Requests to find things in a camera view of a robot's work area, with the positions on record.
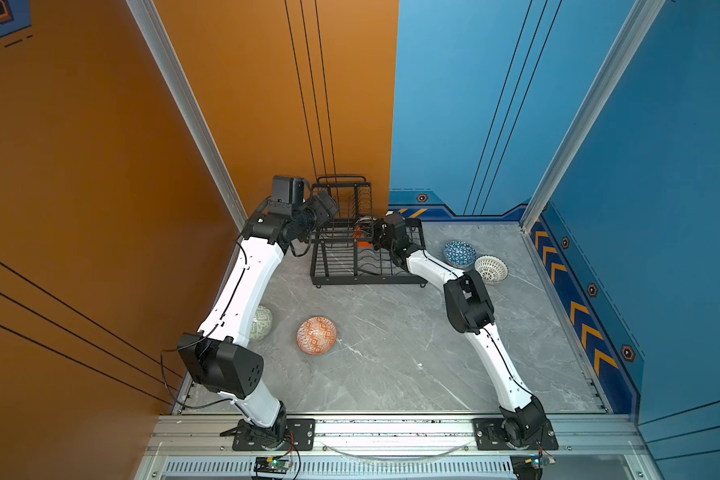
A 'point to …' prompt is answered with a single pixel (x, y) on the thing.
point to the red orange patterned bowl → (316, 336)
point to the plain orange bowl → (358, 233)
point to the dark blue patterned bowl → (459, 253)
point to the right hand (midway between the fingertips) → (355, 224)
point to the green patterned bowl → (261, 323)
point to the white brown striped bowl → (492, 269)
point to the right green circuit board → (539, 461)
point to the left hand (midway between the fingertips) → (328, 206)
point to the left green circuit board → (271, 465)
